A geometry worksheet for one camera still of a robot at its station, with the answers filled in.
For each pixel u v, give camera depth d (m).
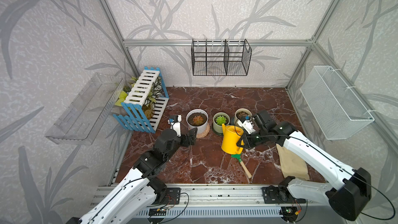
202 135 0.95
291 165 0.82
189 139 0.65
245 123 0.71
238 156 0.87
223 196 0.75
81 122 0.67
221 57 1.03
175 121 0.61
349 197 0.37
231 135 0.72
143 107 0.81
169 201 0.72
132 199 0.56
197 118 0.91
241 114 0.96
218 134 0.93
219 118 0.93
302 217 0.68
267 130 0.58
